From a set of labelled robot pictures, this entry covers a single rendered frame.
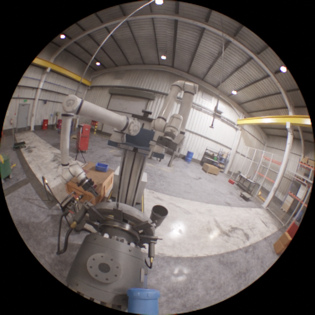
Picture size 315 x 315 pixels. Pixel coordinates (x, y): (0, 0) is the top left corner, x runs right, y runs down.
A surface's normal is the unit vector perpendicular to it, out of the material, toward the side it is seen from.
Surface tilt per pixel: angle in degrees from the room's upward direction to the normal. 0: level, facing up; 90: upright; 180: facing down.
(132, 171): 90
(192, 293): 0
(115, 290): 16
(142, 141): 90
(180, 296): 0
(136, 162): 90
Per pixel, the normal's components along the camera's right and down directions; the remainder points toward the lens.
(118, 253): 0.48, -0.85
